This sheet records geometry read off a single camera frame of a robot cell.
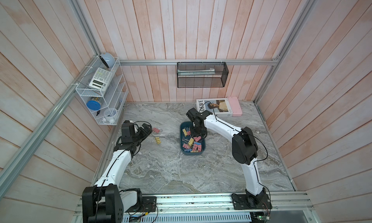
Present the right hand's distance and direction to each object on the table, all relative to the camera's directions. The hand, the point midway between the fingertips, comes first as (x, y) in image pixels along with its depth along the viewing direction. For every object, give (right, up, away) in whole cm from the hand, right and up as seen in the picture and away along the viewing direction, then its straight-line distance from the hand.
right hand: (195, 134), depth 96 cm
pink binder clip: (-28, +2, +6) cm, 28 cm away
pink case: (+34, +20, +20) cm, 45 cm away
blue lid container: (-56, +18, -19) cm, 62 cm away
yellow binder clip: (-25, -4, +1) cm, 26 cm away
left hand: (-29, +3, -9) cm, 31 cm away
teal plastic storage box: (-3, -7, -3) cm, 8 cm away
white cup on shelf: (-55, +13, -6) cm, 57 cm away
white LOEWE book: (+22, +19, +16) cm, 33 cm away
